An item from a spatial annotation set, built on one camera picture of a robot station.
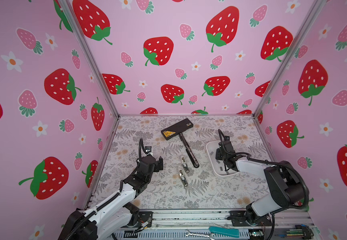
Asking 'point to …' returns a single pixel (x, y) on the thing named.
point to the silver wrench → (211, 235)
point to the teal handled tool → (231, 232)
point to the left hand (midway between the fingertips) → (153, 157)
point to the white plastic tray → (217, 166)
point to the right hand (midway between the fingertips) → (220, 150)
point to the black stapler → (177, 129)
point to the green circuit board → (256, 233)
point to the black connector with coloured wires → (301, 230)
